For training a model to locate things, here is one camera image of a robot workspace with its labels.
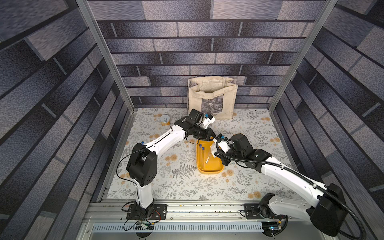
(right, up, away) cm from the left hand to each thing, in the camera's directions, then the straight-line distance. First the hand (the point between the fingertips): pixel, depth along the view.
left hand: (217, 137), depth 79 cm
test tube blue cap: (-9, -12, +15) cm, 21 cm away
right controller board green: (+24, -43, -9) cm, 50 cm away
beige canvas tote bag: (0, +26, +13) cm, 29 cm away
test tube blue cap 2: (-7, -13, +16) cm, 21 cm away
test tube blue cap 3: (-5, -10, -2) cm, 12 cm away
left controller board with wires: (-37, -42, -8) cm, 57 cm away
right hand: (-1, -7, 0) cm, 8 cm away
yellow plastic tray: (-6, -14, -2) cm, 15 cm away
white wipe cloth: (-2, -6, -1) cm, 7 cm away
